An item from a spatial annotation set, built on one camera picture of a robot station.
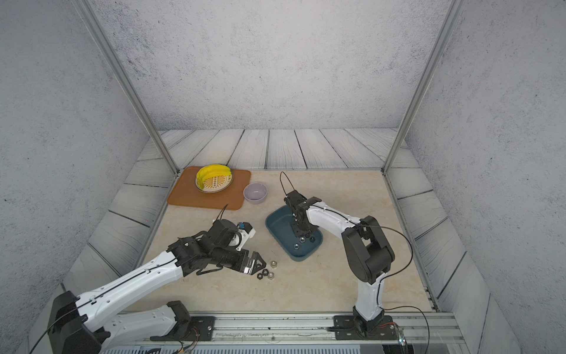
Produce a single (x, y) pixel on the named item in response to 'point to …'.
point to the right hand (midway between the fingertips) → (304, 228)
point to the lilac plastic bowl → (255, 192)
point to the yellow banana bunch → (210, 171)
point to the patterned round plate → (215, 184)
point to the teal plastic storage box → (278, 220)
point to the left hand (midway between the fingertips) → (259, 265)
